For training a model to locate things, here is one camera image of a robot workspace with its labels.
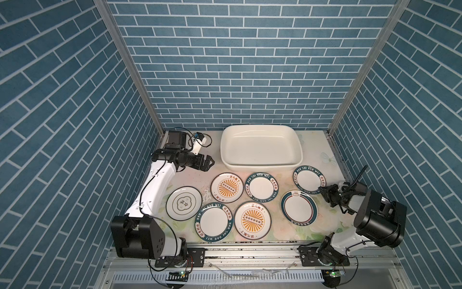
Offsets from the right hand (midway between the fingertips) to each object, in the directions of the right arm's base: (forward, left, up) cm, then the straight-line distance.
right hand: (322, 189), depth 94 cm
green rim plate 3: (-22, +54, 0) cm, 59 cm away
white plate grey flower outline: (-14, +71, 0) cm, 72 cm away
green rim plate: (-2, +32, 0) cm, 32 cm away
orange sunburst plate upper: (-3, +51, 0) cm, 51 cm away
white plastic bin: (+25, +33, +1) cm, 42 cm away
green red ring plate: (-10, +13, -4) cm, 16 cm away
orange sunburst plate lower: (-19, +36, -1) cm, 41 cm away
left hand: (-1, +58, +21) cm, 62 cm away
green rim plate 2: (+7, +5, -3) cm, 9 cm away
